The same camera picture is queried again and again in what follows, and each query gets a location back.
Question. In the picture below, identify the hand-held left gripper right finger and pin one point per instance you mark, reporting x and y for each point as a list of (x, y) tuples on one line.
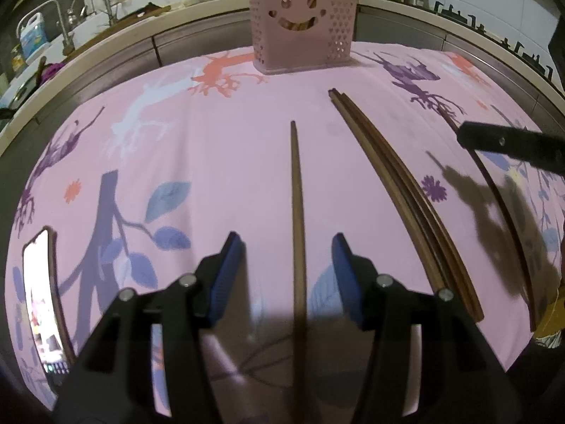
[(348, 282)]

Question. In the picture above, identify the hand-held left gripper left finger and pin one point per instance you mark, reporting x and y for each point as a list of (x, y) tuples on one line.
[(225, 282)]

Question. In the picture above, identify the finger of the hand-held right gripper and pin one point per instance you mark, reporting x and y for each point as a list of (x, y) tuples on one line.
[(516, 145)]

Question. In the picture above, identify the long wooden chopstick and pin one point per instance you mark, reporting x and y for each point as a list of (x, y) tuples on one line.
[(299, 229), (499, 194)]

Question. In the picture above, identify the pile of brown chopsticks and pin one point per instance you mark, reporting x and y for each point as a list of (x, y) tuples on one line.
[(397, 185)]

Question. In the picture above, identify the pink plastic utensil holder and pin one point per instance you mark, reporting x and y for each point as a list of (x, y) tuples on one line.
[(300, 31)]

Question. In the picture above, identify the black gas stove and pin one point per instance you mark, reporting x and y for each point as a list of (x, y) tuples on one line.
[(499, 37)]

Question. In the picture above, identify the pink printed tablecloth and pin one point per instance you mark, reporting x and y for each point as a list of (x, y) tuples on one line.
[(212, 150)]

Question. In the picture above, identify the smartphone with lit screen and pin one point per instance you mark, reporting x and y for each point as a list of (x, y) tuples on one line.
[(42, 300)]

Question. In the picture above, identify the purple cloth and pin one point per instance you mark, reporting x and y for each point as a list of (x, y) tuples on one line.
[(54, 71)]

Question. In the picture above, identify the dark cooking pan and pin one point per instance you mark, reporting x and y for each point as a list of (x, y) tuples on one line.
[(13, 99)]

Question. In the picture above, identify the wooden cutting board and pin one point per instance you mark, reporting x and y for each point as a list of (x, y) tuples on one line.
[(145, 11)]

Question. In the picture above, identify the curved steel faucet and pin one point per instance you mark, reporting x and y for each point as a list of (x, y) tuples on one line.
[(106, 4)]

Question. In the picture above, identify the tall steel faucet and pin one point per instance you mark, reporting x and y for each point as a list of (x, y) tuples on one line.
[(62, 26)]

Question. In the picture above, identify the small yellow bottle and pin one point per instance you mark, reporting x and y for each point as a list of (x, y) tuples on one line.
[(16, 59)]

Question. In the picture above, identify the blue label detergent jug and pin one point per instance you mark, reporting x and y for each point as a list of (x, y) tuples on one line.
[(33, 37)]

